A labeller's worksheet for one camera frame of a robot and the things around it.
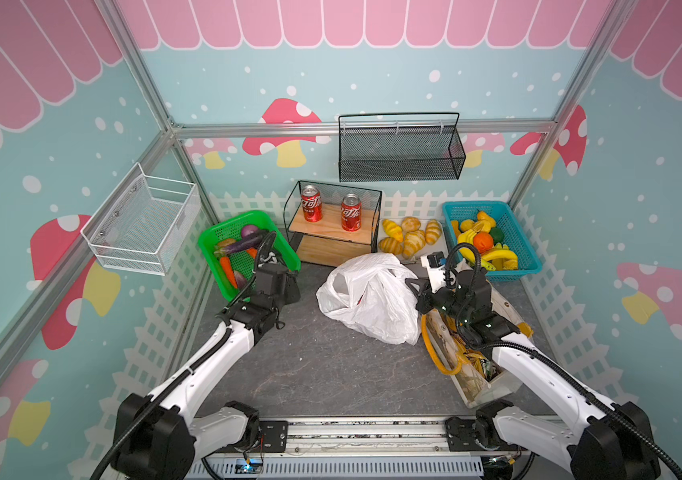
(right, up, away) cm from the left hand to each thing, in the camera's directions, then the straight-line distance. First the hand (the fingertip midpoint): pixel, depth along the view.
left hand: (287, 288), depth 84 cm
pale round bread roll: (+41, +22, +32) cm, 57 cm away
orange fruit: (+64, +14, +19) cm, 68 cm away
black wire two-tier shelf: (+10, +21, +18) cm, 30 cm away
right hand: (+33, +3, -6) cm, 33 cm away
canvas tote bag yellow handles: (+43, -14, -13) cm, 47 cm away
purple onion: (-20, +19, +28) cm, 39 cm away
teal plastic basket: (+77, +22, +28) cm, 85 cm away
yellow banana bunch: (+58, +16, +18) cm, 63 cm away
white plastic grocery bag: (+23, -2, 0) cm, 23 cm away
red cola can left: (+6, +26, +8) cm, 28 cm away
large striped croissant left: (+33, +13, +25) cm, 43 cm away
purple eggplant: (-21, +13, +25) cm, 35 cm away
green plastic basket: (-9, +13, +22) cm, 27 cm away
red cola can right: (+18, +22, +6) cm, 29 cm away
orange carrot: (-26, +5, +21) cm, 34 cm away
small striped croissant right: (+50, +19, +32) cm, 63 cm away
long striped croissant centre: (+41, +14, +26) cm, 51 cm away
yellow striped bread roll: (+35, +19, +32) cm, 51 cm away
